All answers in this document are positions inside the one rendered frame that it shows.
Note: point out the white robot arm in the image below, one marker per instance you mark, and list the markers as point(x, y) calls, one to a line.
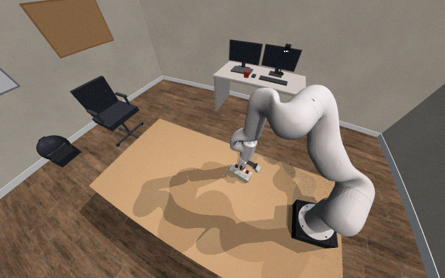
point(312, 111)

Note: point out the white power strip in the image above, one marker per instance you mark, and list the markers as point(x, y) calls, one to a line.
point(243, 174)

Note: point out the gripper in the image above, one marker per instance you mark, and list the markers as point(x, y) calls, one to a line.
point(242, 163)

